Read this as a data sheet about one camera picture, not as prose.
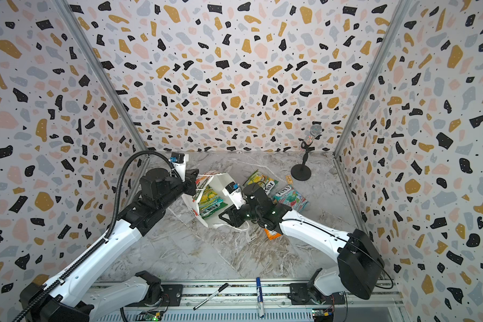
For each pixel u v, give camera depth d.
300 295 0.73
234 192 0.68
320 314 0.72
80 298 0.41
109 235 0.46
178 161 0.60
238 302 0.73
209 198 0.91
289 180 1.09
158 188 0.52
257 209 0.60
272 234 0.88
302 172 1.12
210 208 0.90
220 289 0.76
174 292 0.75
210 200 0.90
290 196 1.00
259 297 0.73
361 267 0.42
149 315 0.70
